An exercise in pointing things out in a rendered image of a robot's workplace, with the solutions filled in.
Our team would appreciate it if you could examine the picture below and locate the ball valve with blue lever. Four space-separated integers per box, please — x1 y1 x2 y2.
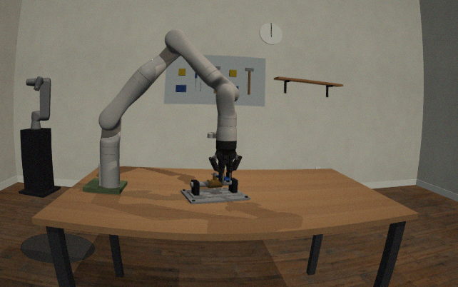
188 172 241 198

